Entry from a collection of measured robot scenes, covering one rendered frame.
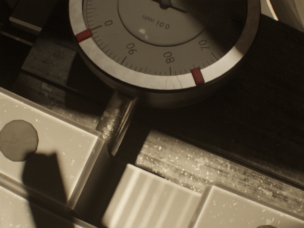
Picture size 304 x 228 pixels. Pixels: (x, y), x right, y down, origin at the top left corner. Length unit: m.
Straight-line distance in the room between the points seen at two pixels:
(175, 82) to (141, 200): 0.04
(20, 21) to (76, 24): 0.06
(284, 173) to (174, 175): 0.04
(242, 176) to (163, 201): 0.05
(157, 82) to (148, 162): 0.04
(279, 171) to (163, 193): 0.06
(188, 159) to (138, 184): 0.05
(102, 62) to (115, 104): 0.01
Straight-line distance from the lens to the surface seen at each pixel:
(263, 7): 0.29
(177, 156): 0.20
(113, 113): 0.18
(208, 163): 0.20
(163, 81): 0.17
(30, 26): 0.23
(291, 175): 0.20
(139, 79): 0.17
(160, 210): 0.15
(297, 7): 0.28
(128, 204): 0.16
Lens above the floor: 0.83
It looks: 54 degrees down
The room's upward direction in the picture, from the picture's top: 42 degrees counter-clockwise
